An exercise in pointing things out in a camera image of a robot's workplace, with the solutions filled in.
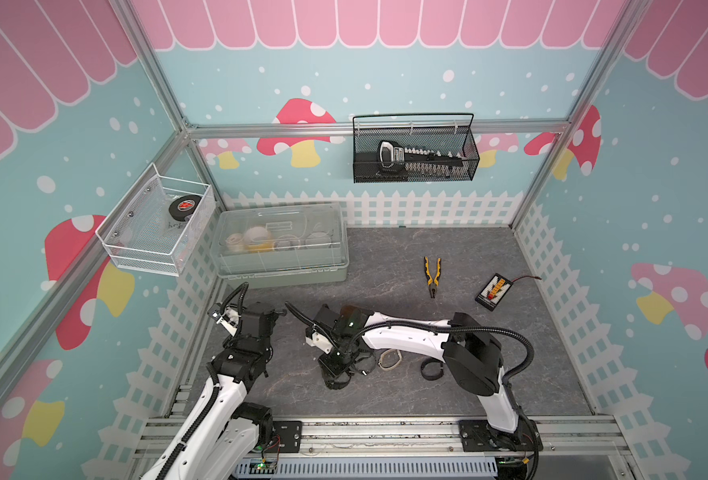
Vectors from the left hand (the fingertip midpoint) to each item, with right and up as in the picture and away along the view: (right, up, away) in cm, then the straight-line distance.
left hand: (254, 319), depth 80 cm
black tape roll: (-19, +30, -1) cm, 36 cm away
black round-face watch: (+30, -14, +7) cm, 34 cm away
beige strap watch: (+36, -15, +4) cm, 39 cm away
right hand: (+20, -15, 0) cm, 25 cm away
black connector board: (+74, +6, +20) cm, 77 cm away
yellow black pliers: (+53, +8, +22) cm, 58 cm away
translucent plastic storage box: (+3, +21, +15) cm, 26 cm away
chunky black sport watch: (+23, -10, -8) cm, 26 cm away
